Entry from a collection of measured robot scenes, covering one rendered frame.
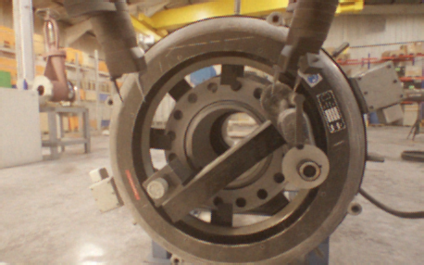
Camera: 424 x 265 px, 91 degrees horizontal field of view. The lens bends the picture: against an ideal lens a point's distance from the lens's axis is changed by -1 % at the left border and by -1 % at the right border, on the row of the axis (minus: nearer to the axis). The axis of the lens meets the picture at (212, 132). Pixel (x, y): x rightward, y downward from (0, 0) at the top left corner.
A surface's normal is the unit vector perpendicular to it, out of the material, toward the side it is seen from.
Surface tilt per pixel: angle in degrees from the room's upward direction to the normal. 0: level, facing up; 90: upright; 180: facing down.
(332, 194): 90
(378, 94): 90
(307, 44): 122
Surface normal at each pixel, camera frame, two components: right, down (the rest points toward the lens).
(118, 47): -0.07, 0.59
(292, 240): -0.19, 0.07
